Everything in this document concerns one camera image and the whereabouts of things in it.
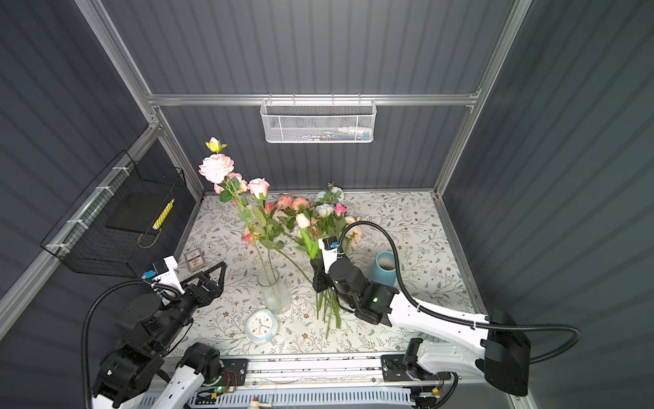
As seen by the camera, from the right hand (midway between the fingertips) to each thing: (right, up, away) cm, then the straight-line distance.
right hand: (313, 264), depth 73 cm
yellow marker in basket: (-45, +14, +2) cm, 48 cm away
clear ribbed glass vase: (-12, -12, +6) cm, 17 cm away
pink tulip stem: (-3, +12, -3) cm, 13 cm away
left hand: (-24, 0, -9) cm, 26 cm away
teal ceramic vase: (+20, -2, -1) cm, 20 cm away
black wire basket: (-57, +12, 0) cm, 58 cm away
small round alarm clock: (-17, -21, +7) cm, 28 cm away
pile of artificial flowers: (-5, +8, +28) cm, 30 cm away
